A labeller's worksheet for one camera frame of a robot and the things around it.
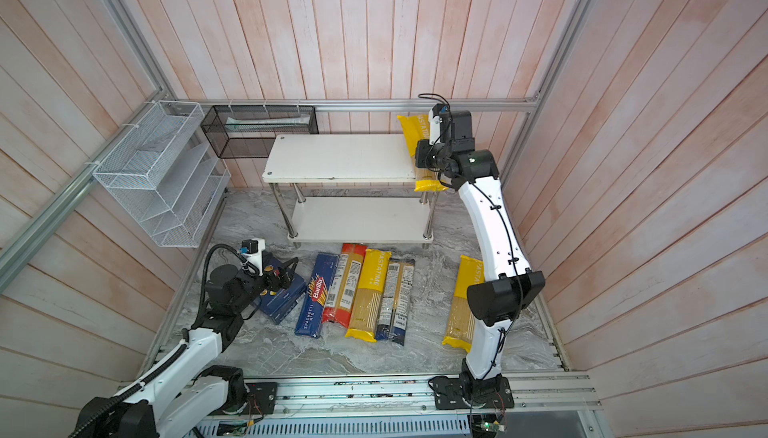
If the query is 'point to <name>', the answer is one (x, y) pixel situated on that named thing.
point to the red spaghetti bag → (345, 284)
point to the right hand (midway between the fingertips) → (420, 147)
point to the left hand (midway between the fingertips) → (285, 261)
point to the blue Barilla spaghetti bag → (312, 311)
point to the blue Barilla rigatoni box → (278, 303)
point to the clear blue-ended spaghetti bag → (396, 300)
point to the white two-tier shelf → (349, 188)
